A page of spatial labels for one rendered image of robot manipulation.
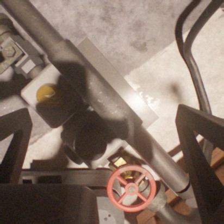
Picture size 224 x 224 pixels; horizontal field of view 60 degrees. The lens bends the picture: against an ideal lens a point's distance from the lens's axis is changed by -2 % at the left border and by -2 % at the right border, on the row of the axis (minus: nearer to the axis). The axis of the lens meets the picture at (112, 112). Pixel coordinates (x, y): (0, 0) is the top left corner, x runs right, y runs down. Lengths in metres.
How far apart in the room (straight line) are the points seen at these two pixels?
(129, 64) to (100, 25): 0.19
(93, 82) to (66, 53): 0.04
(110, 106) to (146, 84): 0.59
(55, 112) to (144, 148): 0.17
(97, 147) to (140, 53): 0.57
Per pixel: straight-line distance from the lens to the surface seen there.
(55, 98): 0.29
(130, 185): 0.30
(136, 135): 0.21
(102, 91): 0.20
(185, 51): 0.80
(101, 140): 0.27
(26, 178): 0.72
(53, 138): 0.83
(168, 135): 0.83
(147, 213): 0.84
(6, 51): 0.34
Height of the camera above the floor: 0.77
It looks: 85 degrees down
